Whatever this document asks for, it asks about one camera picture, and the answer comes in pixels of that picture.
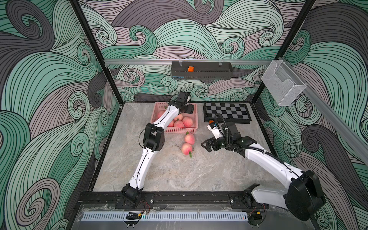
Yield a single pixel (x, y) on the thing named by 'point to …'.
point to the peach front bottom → (171, 124)
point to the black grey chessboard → (238, 112)
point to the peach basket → (189, 138)
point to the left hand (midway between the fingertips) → (189, 106)
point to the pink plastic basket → (160, 106)
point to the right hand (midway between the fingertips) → (209, 141)
